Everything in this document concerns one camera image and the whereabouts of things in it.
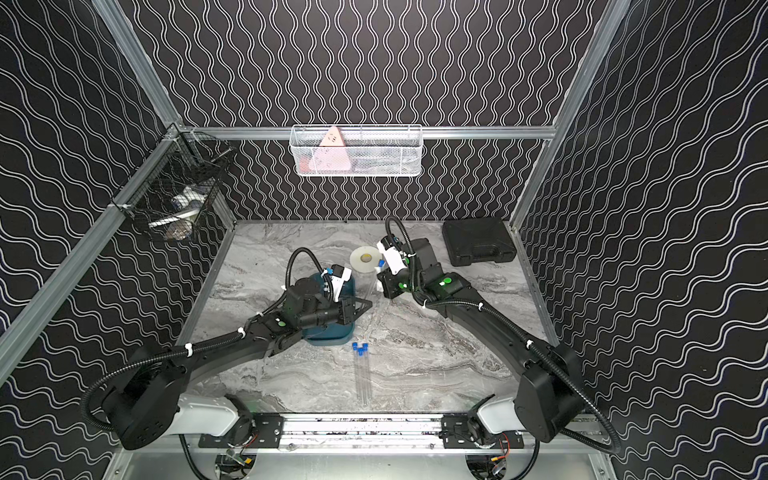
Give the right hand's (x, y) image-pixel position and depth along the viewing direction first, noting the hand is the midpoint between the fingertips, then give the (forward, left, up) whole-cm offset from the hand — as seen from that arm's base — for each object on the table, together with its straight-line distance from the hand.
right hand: (379, 273), depth 80 cm
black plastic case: (+27, -37, -15) cm, 48 cm away
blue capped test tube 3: (-19, +4, -20) cm, 28 cm away
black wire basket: (+27, +65, +7) cm, 71 cm away
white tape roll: (+21, +7, -20) cm, 30 cm away
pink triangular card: (+33, +15, +16) cm, 39 cm away
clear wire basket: (+66, +6, -3) cm, 67 cm away
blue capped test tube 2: (-14, +6, -21) cm, 26 cm away
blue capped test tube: (+8, +3, -17) cm, 19 cm away
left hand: (-8, +2, -2) cm, 8 cm away
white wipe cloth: (-3, 0, -2) cm, 3 cm away
